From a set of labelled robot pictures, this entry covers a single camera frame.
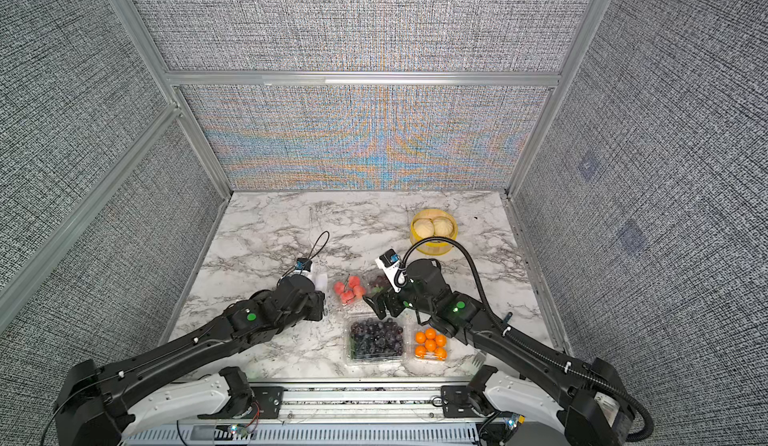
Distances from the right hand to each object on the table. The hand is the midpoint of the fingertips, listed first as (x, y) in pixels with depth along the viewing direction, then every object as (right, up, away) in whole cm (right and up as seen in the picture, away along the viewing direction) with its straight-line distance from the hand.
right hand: (377, 279), depth 75 cm
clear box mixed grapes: (-1, -4, +17) cm, 17 cm away
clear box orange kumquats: (+14, -19, +7) cm, 25 cm away
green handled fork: (+27, -22, +5) cm, 36 cm away
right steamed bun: (+22, +13, +28) cm, 38 cm away
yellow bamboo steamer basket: (+13, +9, -9) cm, 18 cm away
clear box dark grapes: (-1, -17, +3) cm, 17 cm away
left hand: (-12, -5, +4) cm, 14 cm away
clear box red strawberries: (-10, -7, +15) cm, 19 cm away
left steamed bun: (+15, +12, +25) cm, 32 cm away
